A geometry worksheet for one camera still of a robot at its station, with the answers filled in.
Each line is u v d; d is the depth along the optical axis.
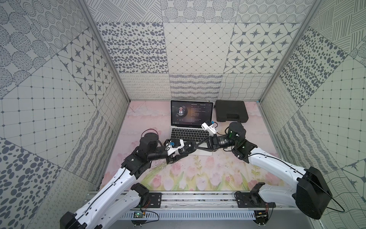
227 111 1.08
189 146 0.66
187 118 1.01
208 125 0.66
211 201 0.75
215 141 0.60
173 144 0.56
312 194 0.40
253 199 0.65
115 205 0.54
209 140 0.63
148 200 0.72
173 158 0.62
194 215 0.70
